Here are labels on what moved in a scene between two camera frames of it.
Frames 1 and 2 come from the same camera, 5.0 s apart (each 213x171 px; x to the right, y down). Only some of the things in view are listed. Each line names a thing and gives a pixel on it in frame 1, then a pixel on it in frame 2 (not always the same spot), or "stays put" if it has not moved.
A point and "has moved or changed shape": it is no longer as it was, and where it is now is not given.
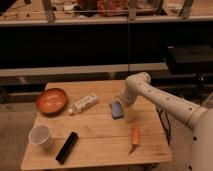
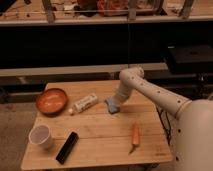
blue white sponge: [116, 110] has moved or changed shape
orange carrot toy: [135, 138] stays put
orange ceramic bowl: [51, 102] stays put
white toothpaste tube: [86, 102] stays put
